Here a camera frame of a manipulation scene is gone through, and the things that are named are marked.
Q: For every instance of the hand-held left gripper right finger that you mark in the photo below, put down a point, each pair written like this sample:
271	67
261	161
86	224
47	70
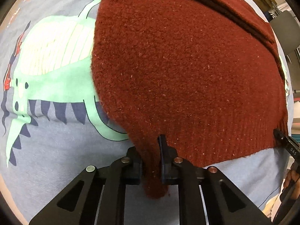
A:
165	159

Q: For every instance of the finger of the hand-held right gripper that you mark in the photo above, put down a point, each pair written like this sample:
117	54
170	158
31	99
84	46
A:
284	143

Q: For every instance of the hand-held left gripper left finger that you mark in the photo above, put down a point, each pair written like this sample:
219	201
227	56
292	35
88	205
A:
133	166

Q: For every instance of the dark red knit sweater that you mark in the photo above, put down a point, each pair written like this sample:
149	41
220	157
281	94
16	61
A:
187	75

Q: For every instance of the person's right hand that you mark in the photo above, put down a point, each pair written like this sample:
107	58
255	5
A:
291	175

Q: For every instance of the blue printed bed sheet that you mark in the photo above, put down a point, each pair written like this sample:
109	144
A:
46	145

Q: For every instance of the grey chair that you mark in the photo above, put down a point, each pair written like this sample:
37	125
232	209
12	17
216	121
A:
286	25

